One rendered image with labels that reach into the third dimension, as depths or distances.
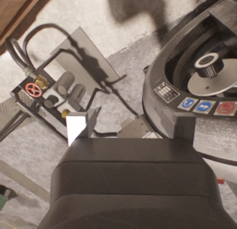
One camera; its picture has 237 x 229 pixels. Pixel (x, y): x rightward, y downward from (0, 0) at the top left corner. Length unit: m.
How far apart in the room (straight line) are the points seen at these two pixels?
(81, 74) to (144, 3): 0.61
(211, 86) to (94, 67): 0.96
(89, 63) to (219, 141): 1.05
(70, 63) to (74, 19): 0.28
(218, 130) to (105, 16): 0.95
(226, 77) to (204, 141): 0.14
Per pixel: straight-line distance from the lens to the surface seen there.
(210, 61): 0.39
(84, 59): 1.25
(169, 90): 0.47
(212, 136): 0.33
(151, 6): 1.11
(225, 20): 0.62
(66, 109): 0.90
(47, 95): 0.90
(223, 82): 0.40
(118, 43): 1.17
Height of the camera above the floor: 1.10
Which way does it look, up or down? 50 degrees down
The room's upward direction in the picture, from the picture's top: 168 degrees counter-clockwise
